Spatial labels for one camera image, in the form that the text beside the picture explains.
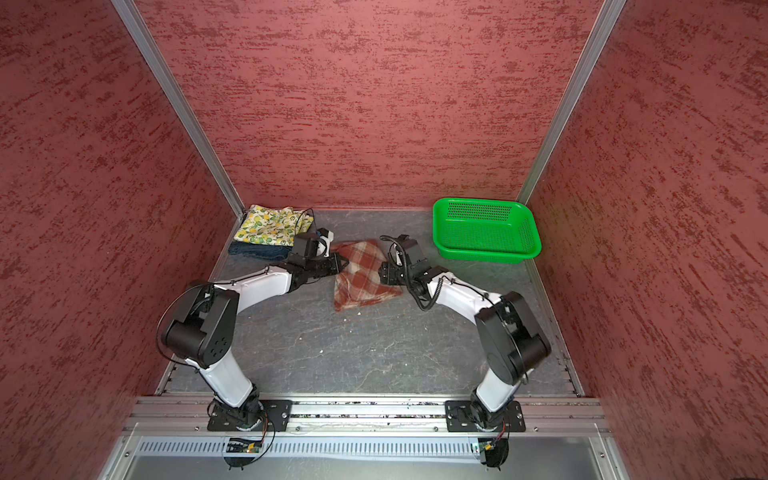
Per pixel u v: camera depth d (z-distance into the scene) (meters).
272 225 1.10
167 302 0.85
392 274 0.81
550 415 0.76
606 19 0.72
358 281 0.92
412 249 0.70
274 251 1.03
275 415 0.74
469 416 0.74
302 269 0.74
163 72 0.81
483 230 1.14
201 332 0.48
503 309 0.51
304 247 0.74
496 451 0.70
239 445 0.73
